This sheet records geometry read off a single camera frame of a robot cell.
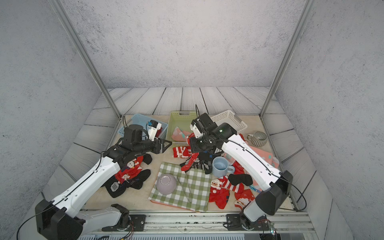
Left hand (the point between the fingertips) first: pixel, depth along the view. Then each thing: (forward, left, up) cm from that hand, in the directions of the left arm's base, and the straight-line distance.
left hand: (170, 142), depth 74 cm
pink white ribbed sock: (+20, -2, -20) cm, 29 cm away
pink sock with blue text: (-15, -44, -24) cm, 53 cm away
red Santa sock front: (-20, -37, -22) cm, 47 cm away
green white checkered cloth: (-14, -8, -24) cm, 29 cm away
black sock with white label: (-14, +31, -24) cm, 42 cm away
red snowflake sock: (-19, -25, -25) cm, 40 cm away
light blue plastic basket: (+35, +28, -20) cm, 49 cm away
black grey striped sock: (0, -15, -22) cm, 27 cm away
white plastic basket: (+39, -38, -22) cm, 59 cm away
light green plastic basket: (+36, +3, -22) cm, 42 cm away
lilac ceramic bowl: (-13, +3, -18) cm, 23 cm away
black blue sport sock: (+4, -19, -19) cm, 27 cm away
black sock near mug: (-10, -35, -24) cm, 44 cm away
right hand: (-4, -11, 0) cm, 11 cm away
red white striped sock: (+8, -5, -22) cm, 24 cm away
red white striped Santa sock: (-15, -25, -24) cm, 38 cm away
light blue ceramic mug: (-2, -27, -24) cm, 37 cm away
